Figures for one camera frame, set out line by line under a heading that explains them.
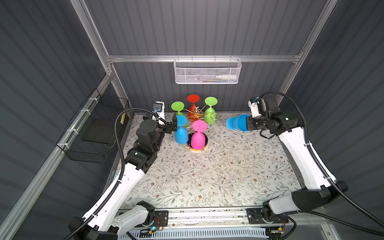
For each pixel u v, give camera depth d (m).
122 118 0.83
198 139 0.79
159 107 0.53
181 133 0.82
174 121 0.61
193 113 0.81
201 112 0.82
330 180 0.39
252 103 0.65
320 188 0.39
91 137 0.70
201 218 0.75
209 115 0.93
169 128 0.61
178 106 0.84
